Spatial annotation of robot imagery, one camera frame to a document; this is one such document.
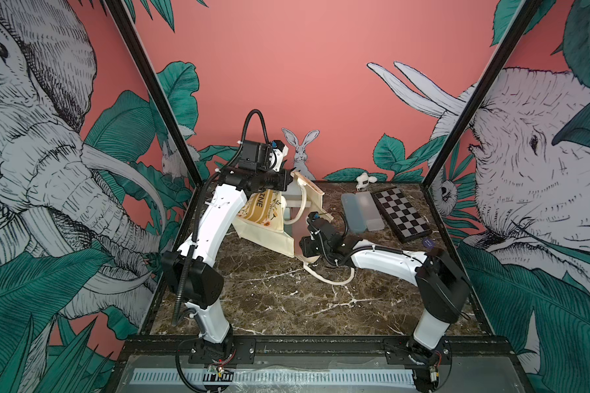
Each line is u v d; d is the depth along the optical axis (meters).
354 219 1.07
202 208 0.50
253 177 0.56
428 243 1.00
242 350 0.73
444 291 0.46
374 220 1.05
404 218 1.04
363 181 1.17
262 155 0.62
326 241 0.66
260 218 0.86
